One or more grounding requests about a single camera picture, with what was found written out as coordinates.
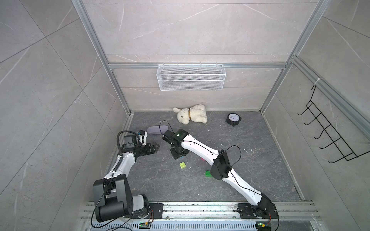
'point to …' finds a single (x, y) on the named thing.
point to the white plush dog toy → (196, 112)
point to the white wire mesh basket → (191, 77)
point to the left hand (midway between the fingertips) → (153, 145)
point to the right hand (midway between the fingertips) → (179, 155)
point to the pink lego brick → (202, 159)
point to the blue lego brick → (181, 157)
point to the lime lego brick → (182, 165)
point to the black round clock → (233, 119)
